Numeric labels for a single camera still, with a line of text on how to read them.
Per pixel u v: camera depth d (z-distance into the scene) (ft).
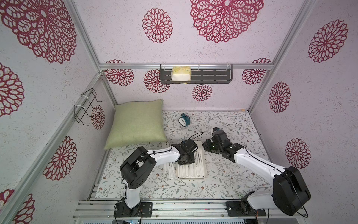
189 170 2.87
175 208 2.49
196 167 2.90
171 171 2.86
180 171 2.84
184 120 3.48
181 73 2.95
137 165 1.65
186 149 2.34
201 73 3.09
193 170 2.84
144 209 2.41
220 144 2.14
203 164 2.94
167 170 2.87
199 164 2.95
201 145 2.72
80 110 2.39
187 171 2.85
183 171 2.83
